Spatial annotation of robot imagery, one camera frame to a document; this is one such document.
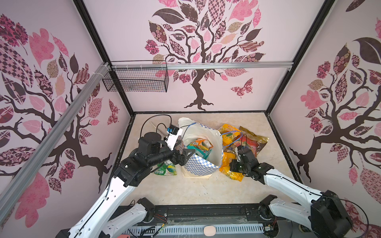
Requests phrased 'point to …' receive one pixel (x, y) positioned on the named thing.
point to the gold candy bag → (251, 141)
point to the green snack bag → (167, 168)
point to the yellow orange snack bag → (228, 133)
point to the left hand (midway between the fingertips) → (186, 148)
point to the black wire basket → (138, 80)
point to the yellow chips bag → (224, 167)
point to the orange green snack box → (203, 147)
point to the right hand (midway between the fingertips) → (229, 162)
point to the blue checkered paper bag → (197, 166)
